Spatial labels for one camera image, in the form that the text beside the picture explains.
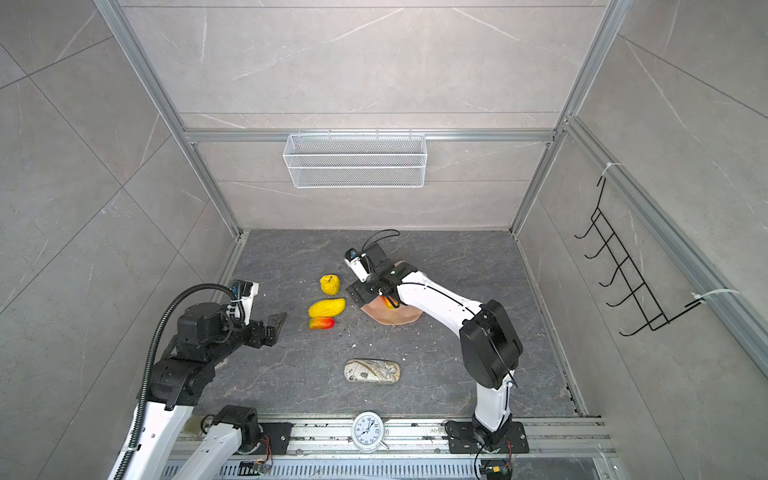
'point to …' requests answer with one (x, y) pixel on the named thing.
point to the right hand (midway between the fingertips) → (362, 282)
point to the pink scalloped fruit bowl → (379, 311)
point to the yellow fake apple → (330, 284)
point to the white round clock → (367, 431)
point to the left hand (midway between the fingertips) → (265, 304)
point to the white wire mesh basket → (356, 161)
